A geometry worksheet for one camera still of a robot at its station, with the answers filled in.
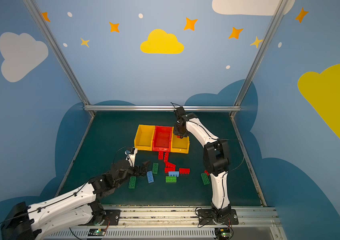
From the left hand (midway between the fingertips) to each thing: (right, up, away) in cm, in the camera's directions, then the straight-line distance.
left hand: (145, 160), depth 79 cm
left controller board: (-22, -33, -8) cm, 40 cm away
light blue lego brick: (+16, -10, +9) cm, 21 cm away
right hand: (+19, +15, +17) cm, 30 cm away
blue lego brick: (+2, -12, +7) cm, 14 cm away
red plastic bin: (+8, +10, +28) cm, 31 cm away
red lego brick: (+7, -1, +17) cm, 18 cm away
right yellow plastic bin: (+19, +6, +22) cm, 30 cm away
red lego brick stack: (+13, -7, +12) cm, 19 cm away
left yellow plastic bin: (-5, +10, +27) cm, 29 cm away
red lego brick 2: (+21, -9, +10) cm, 25 cm away
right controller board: (+40, -34, -7) cm, 53 cm away
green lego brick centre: (+4, -7, +12) cm, 14 cm away
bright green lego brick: (+14, -13, +7) cm, 20 cm away
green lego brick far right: (+34, -13, +8) cm, 37 cm away
